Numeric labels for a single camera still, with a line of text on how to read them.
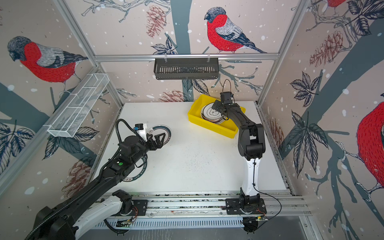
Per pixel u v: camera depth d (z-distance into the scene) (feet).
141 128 2.24
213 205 2.49
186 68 3.48
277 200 2.16
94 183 1.60
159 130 3.40
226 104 2.59
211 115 3.48
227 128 3.13
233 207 2.39
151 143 2.25
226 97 2.66
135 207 2.39
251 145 1.84
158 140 2.29
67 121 2.34
